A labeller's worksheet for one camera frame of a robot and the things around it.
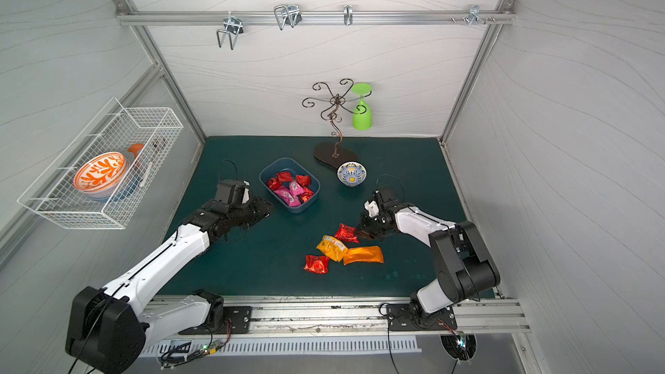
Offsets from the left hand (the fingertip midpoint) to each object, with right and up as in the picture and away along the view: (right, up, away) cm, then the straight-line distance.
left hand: (272, 208), depth 82 cm
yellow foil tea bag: (+20, -14, +3) cm, 24 cm away
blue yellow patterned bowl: (+27, +10, +25) cm, 38 cm away
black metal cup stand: (+20, +18, +30) cm, 40 cm away
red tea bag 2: (-4, +6, +17) cm, 18 cm away
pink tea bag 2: (+5, +5, +13) cm, 15 cm away
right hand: (+27, -9, +7) cm, 30 cm away
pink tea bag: (+3, +1, +13) cm, 14 cm away
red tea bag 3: (+25, -10, +6) cm, 27 cm away
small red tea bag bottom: (+14, -18, 0) cm, 23 cm away
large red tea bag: (+8, +8, +16) cm, 20 cm away
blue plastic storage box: (+4, +13, +22) cm, 26 cm away
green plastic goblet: (+30, +32, +16) cm, 47 cm away
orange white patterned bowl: (-38, +11, -19) cm, 44 cm away
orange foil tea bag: (+30, -16, +3) cm, 34 cm away
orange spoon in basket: (-38, +19, -8) cm, 43 cm away
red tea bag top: (0, +9, +19) cm, 21 cm away
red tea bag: (+9, +2, +14) cm, 17 cm away
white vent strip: (-12, -34, -15) cm, 39 cm away
